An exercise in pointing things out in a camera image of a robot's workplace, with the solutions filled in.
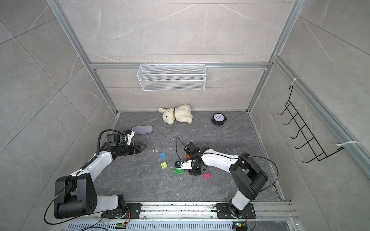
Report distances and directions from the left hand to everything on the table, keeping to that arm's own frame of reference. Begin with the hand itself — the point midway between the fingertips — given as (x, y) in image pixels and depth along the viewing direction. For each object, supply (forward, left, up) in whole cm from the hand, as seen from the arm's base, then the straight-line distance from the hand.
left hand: (141, 145), depth 89 cm
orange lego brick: (-5, -29, -8) cm, 30 cm away
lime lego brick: (-11, -14, -8) cm, 19 cm away
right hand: (-12, -32, -9) cm, 36 cm away
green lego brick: (-15, -22, -8) cm, 28 cm away
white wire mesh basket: (+43, -17, +20) cm, 50 cm away
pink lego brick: (-18, -40, -8) cm, 45 cm away
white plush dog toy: (+27, -25, -1) cm, 37 cm away
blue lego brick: (-4, -13, -8) cm, 15 cm away
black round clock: (+26, -55, -7) cm, 61 cm away
